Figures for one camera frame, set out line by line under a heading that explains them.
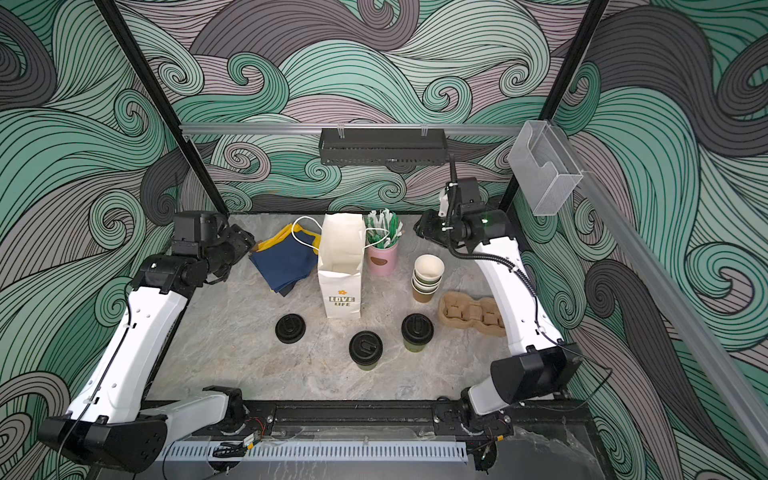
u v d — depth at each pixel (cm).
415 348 81
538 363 39
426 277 84
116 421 37
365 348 74
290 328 86
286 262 99
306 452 76
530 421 74
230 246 63
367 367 81
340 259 95
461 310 88
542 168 79
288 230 110
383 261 95
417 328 76
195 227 50
